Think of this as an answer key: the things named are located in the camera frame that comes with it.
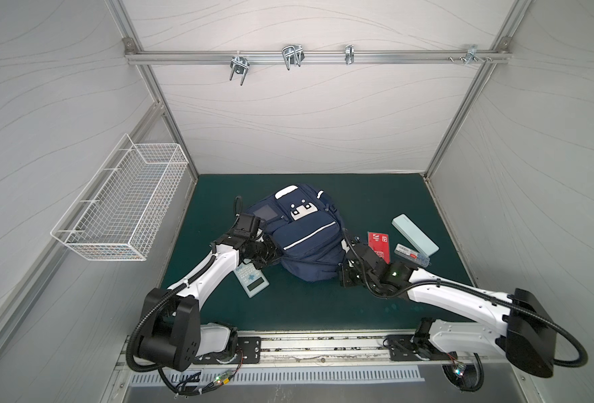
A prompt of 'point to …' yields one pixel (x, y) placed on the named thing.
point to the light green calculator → (252, 279)
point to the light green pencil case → (412, 231)
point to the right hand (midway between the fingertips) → (339, 270)
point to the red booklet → (380, 243)
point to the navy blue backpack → (307, 229)
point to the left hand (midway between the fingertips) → (279, 252)
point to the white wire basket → (118, 208)
